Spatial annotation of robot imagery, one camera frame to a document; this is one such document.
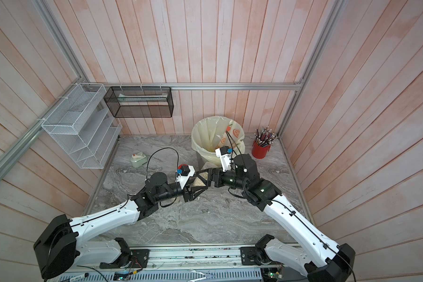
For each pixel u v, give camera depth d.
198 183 0.67
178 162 1.10
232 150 0.60
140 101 1.04
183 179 0.63
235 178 0.57
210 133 0.95
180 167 0.61
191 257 0.75
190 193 0.64
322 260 0.38
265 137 0.98
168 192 0.63
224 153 0.61
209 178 0.58
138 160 1.00
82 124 0.72
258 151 1.02
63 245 0.39
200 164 1.04
